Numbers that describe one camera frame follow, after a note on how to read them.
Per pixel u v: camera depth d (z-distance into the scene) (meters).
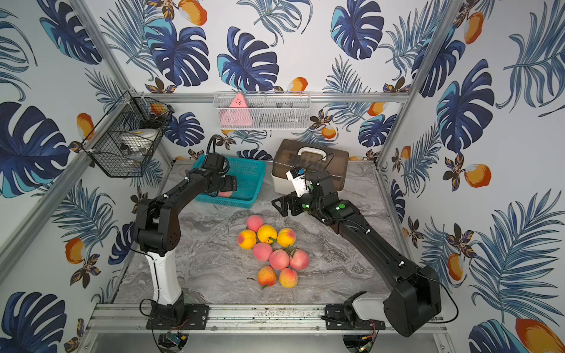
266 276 0.78
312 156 0.94
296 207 0.67
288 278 0.78
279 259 0.80
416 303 0.40
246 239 0.86
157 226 0.54
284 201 0.66
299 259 0.81
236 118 0.90
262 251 0.84
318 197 0.59
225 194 0.98
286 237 0.88
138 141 0.80
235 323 0.73
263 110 0.93
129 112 0.89
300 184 0.68
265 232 0.89
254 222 0.92
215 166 0.80
